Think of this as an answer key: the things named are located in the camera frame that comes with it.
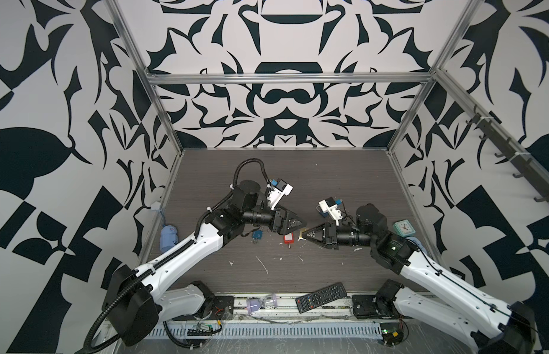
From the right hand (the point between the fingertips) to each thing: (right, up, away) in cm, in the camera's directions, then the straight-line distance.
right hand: (305, 238), depth 63 cm
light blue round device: (+46, -8, +22) cm, 52 cm away
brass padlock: (-1, +2, +2) cm, 3 cm away
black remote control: (+7, -23, +12) cm, 27 cm away
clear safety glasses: (-16, -24, +10) cm, 30 cm away
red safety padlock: (-3, -7, +23) cm, 24 cm away
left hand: (0, +5, +3) cm, 6 cm away
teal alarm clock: (+44, -4, +28) cm, 52 cm away
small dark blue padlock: (-15, -6, +26) cm, 31 cm away
